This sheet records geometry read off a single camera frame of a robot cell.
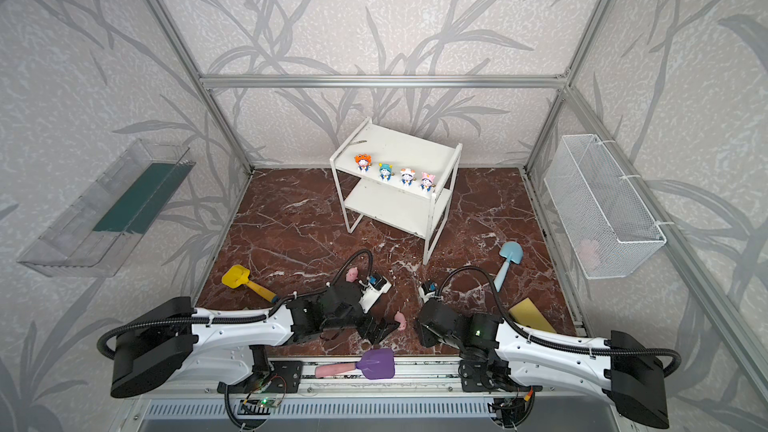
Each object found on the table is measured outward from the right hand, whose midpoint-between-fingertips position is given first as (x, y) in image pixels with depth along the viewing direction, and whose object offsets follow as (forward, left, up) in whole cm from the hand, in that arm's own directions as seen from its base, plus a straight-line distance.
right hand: (418, 315), depth 81 cm
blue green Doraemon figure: (+24, +8, +32) cm, 41 cm away
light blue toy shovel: (+21, -31, -3) cm, 38 cm away
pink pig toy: (0, +5, -2) cm, 6 cm away
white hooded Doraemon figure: (+22, +3, +32) cm, 39 cm away
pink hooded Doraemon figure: (+20, -2, +32) cm, 38 cm away
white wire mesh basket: (+8, -39, +32) cm, 51 cm away
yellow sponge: (+2, -31, -4) cm, 31 cm away
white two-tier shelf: (+23, +6, +30) cm, 38 cm away
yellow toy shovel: (+12, +54, -1) cm, 56 cm away
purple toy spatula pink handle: (-11, +11, -4) cm, 16 cm away
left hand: (+1, +7, +4) cm, 8 cm away
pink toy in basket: (+10, -42, +17) cm, 46 cm away
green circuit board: (-19, +36, -2) cm, 41 cm away
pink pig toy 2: (+13, +20, -1) cm, 23 cm away
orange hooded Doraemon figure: (+27, +13, +32) cm, 44 cm away
